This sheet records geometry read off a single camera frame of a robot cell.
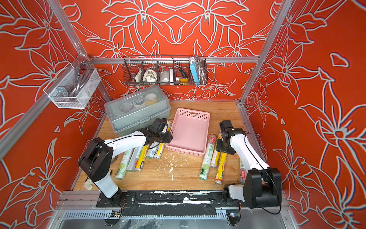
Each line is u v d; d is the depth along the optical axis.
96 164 0.46
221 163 0.82
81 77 0.69
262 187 0.40
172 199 0.74
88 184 0.78
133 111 0.88
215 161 0.83
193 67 0.83
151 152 0.86
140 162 0.83
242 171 0.79
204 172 0.78
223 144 0.70
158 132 0.73
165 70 0.95
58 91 0.70
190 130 0.98
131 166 0.81
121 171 0.78
